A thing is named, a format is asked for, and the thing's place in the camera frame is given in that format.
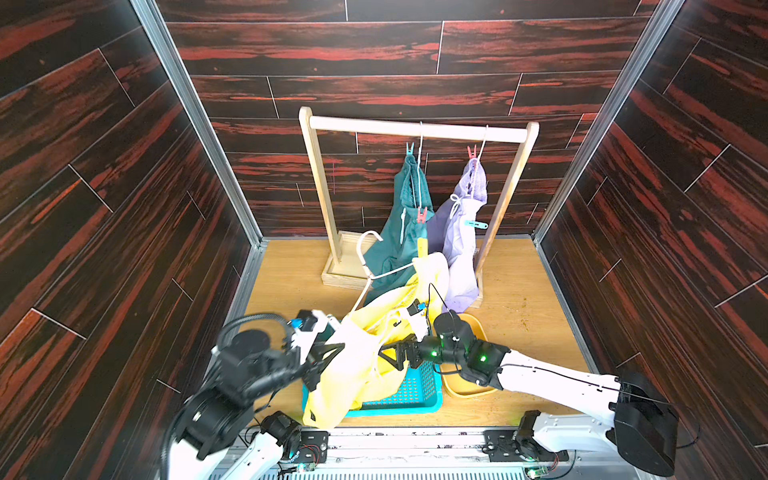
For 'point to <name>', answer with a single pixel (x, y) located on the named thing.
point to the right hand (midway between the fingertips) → (389, 339)
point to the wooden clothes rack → (345, 269)
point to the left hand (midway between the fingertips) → (343, 345)
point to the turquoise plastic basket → (420, 393)
